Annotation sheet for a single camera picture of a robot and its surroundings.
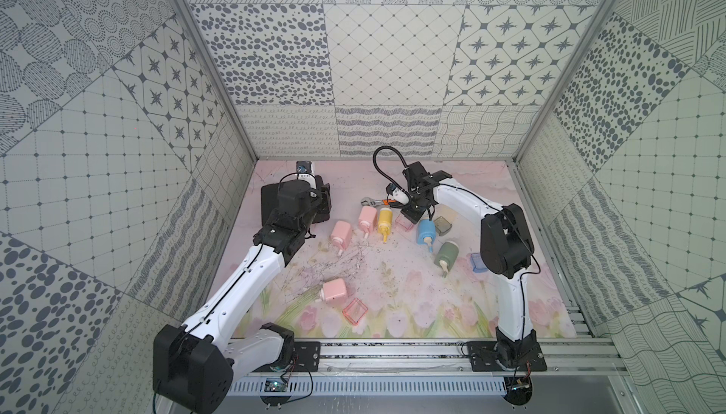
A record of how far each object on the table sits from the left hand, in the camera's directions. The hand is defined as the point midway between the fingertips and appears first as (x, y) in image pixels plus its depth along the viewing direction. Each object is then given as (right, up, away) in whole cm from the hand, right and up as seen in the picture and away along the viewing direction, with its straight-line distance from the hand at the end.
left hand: (328, 184), depth 77 cm
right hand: (+26, -11, +20) cm, 35 cm away
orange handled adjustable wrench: (+13, -7, +29) cm, 33 cm away
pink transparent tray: (+7, -38, +5) cm, 39 cm away
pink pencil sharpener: (+2, -17, +13) cm, 21 cm away
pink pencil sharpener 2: (+11, -12, +18) cm, 24 cm away
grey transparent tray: (+37, -15, +21) cm, 45 cm away
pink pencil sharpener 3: (+1, -31, +2) cm, 31 cm away
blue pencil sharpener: (+30, -16, +15) cm, 38 cm away
